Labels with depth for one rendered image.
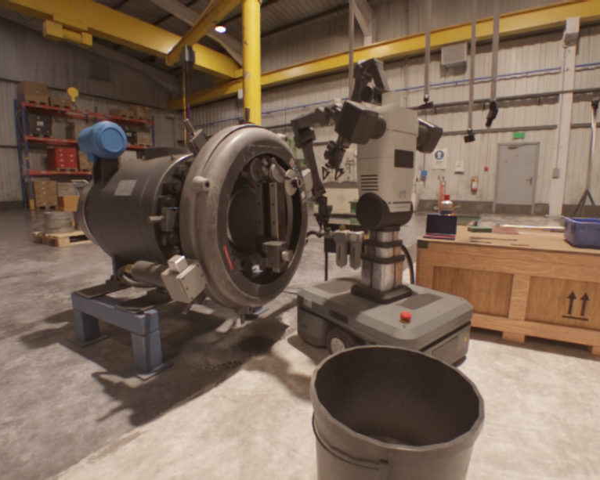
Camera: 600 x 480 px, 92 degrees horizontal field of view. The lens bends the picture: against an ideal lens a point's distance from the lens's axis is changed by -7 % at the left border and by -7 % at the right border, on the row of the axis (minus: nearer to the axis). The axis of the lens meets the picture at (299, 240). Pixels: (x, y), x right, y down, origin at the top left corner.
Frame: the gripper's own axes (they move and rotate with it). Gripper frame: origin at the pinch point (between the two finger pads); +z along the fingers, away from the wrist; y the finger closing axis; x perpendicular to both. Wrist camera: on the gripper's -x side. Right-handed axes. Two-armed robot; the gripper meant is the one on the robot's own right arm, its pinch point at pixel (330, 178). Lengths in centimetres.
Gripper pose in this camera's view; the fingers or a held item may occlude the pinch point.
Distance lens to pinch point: 197.7
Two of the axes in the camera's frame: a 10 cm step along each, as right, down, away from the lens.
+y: -8.0, 1.0, -5.9
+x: 5.2, 6.1, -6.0
